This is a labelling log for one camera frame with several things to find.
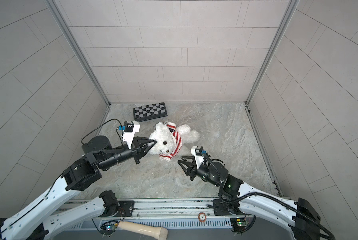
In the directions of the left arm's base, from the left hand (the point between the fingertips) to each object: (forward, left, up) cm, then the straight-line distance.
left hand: (158, 143), depth 54 cm
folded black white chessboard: (+43, +17, -33) cm, 57 cm away
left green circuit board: (-24, +24, -33) cm, 47 cm away
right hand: (-1, -7, -17) cm, 19 cm away
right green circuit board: (-22, -35, -35) cm, 55 cm away
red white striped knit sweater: (+8, -5, -3) cm, 10 cm away
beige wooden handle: (-26, +1, -30) cm, 40 cm away
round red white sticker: (-20, -18, -35) cm, 44 cm away
